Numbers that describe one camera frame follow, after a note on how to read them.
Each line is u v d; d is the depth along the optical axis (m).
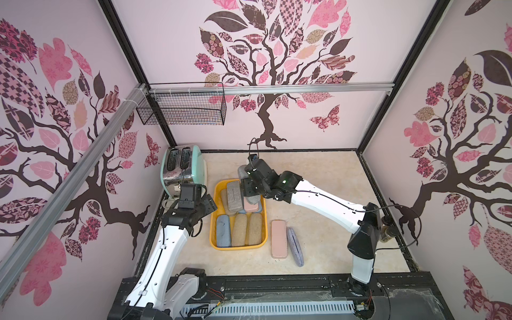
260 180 0.56
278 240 0.83
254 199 0.72
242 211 0.91
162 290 0.42
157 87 0.91
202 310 0.72
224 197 0.95
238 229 0.85
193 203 0.57
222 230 0.85
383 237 0.83
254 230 0.85
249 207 0.89
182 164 0.90
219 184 0.98
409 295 0.73
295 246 0.79
